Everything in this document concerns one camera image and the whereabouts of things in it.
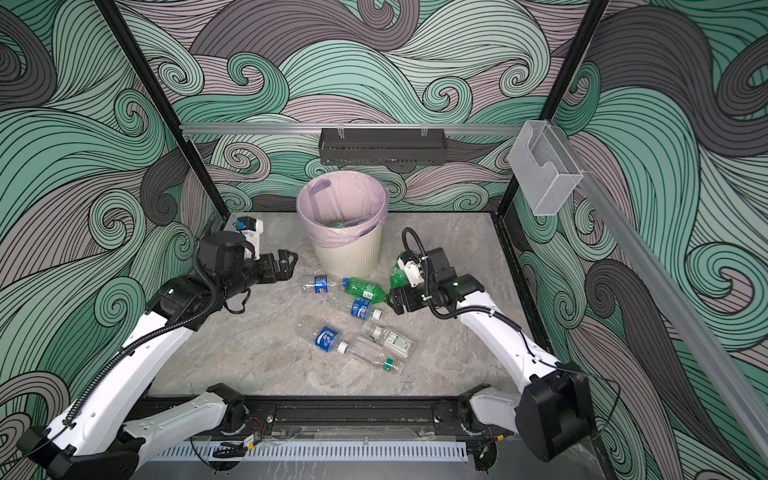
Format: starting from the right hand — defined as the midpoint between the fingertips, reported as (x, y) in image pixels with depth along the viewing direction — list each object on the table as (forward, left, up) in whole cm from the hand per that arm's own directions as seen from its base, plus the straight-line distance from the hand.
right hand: (403, 295), depth 81 cm
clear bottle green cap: (-13, +8, -10) cm, 18 cm away
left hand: (+2, +30, +17) cm, 34 cm away
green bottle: (+12, +1, -9) cm, 15 cm away
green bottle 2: (+9, +12, -13) cm, 20 cm away
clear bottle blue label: (0, +13, -9) cm, 16 cm away
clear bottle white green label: (-9, +4, -8) cm, 12 cm away
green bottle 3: (+29, +21, -2) cm, 36 cm away
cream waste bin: (+13, +14, -1) cm, 19 cm away
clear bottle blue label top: (+9, +26, -9) cm, 29 cm away
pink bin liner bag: (+34, +22, 0) cm, 41 cm away
